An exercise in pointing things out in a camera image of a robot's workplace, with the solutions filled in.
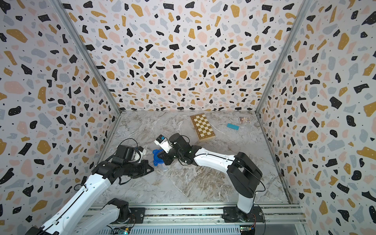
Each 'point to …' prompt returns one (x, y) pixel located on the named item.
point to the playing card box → (245, 120)
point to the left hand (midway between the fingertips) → (155, 168)
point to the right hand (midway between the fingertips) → (159, 156)
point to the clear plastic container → (162, 167)
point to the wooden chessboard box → (202, 127)
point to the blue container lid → (156, 160)
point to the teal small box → (233, 126)
